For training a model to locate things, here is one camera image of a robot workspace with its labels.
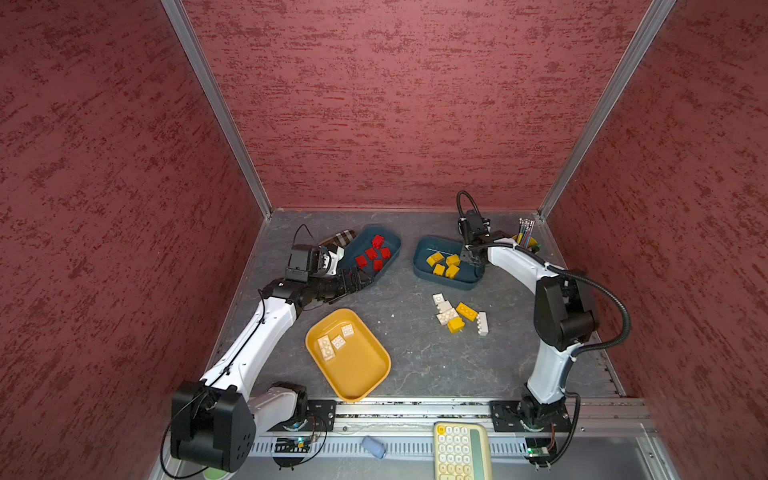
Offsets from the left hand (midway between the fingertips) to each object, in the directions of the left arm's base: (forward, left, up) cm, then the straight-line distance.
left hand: (363, 290), depth 78 cm
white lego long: (-10, +11, -16) cm, 22 cm away
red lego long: (+18, -3, -15) cm, 24 cm away
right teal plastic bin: (+11, -33, -11) cm, 37 cm away
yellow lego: (+22, -23, -15) cm, 35 cm away
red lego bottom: (+28, -3, -14) cm, 32 cm away
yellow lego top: (+20, -29, -13) cm, 37 cm away
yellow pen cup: (+23, -53, -6) cm, 58 cm away
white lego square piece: (-8, +8, -16) cm, 20 cm away
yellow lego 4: (+2, -32, -16) cm, 36 cm away
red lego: (+24, -6, -16) cm, 29 cm away
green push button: (-39, +33, -17) cm, 53 cm away
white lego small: (-5, +5, -16) cm, 17 cm away
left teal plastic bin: (+31, +3, -14) cm, 34 cm away
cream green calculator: (-34, -25, -15) cm, 45 cm away
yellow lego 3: (+16, -29, -15) cm, 36 cm away
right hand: (+17, -34, -9) cm, 39 cm away
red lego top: (+24, 0, -16) cm, 29 cm away
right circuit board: (-34, -44, -17) cm, 58 cm away
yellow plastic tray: (-13, +4, -17) cm, 21 cm away
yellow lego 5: (-3, -27, -15) cm, 31 cm away
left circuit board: (-33, +16, -18) cm, 41 cm away
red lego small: (+20, +3, -16) cm, 26 cm away
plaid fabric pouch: (+29, +11, -13) cm, 33 cm away
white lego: (-3, -36, -15) cm, 39 cm away
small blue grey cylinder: (-33, -4, -16) cm, 37 cm away
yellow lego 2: (+17, -24, -14) cm, 33 cm away
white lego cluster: (+4, -25, -17) cm, 30 cm away
